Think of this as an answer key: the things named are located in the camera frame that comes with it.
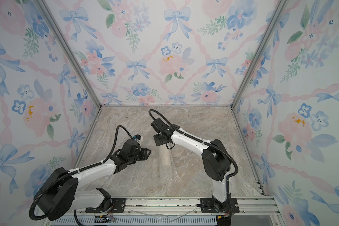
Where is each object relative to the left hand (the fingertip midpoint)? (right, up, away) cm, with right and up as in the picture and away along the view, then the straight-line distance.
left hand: (151, 151), depth 87 cm
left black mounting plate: (-15, -26, -13) cm, 33 cm away
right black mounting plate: (+31, -26, -14) cm, 43 cm away
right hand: (+6, +7, +2) cm, 9 cm away
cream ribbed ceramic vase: (+9, -7, -3) cm, 12 cm away
